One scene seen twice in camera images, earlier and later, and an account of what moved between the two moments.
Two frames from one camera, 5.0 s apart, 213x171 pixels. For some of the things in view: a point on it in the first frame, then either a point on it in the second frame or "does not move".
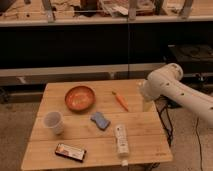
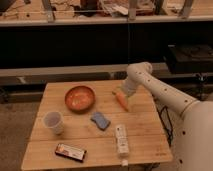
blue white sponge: x=101 y=121 does not move
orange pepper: x=121 y=101 does not move
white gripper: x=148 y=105 → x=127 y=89
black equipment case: x=193 y=58 does not move
